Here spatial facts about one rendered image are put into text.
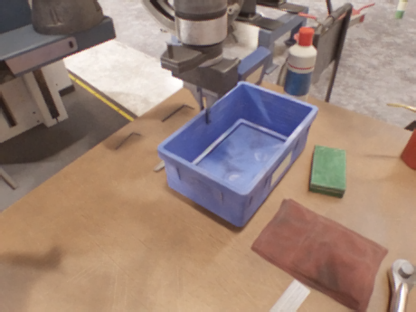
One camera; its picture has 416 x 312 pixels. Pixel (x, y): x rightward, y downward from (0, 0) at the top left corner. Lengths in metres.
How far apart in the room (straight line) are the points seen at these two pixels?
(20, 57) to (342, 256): 0.82
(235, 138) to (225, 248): 0.30
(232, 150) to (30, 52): 0.55
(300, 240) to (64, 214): 0.46
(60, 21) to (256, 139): 0.57
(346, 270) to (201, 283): 0.24
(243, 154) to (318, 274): 0.32
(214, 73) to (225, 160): 0.23
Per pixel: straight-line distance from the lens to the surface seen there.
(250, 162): 0.73
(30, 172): 1.08
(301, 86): 0.82
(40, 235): 0.70
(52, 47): 0.92
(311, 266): 0.58
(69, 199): 0.73
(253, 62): 0.88
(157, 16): 1.98
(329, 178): 0.69
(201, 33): 0.55
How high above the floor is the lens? 0.98
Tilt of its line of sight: 43 degrees down
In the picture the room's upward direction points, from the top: 2 degrees counter-clockwise
